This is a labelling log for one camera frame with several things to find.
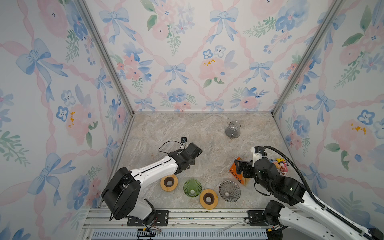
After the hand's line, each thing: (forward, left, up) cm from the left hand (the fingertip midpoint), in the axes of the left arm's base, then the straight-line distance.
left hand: (188, 155), depth 86 cm
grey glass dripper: (-18, -22, -6) cm, 29 cm away
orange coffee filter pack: (-13, -31, -5) cm, 34 cm away
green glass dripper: (-16, -3, -8) cm, 18 cm away
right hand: (-8, -27, +9) cm, 29 cm away
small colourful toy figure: (-2, -56, -6) cm, 56 cm away
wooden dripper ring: (-13, +11, -9) cm, 19 cm away
